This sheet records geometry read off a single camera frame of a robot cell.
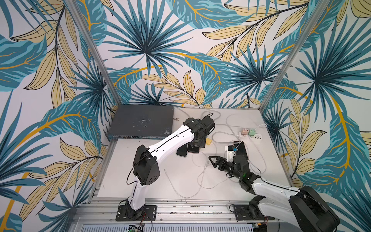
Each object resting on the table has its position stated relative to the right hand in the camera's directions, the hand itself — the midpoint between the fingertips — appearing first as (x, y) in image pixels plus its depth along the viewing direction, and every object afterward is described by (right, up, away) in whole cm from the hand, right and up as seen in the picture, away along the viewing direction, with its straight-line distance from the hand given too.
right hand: (206, 163), depth 82 cm
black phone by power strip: (+26, +4, +15) cm, 30 cm away
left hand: (-7, +11, -1) cm, 13 cm away
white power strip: (+37, +13, +18) cm, 43 cm away
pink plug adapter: (+28, +17, +16) cm, 37 cm away
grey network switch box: (-44, +24, +24) cm, 55 cm away
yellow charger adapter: (+4, +11, +15) cm, 19 cm away
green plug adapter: (+33, +17, +16) cm, 40 cm away
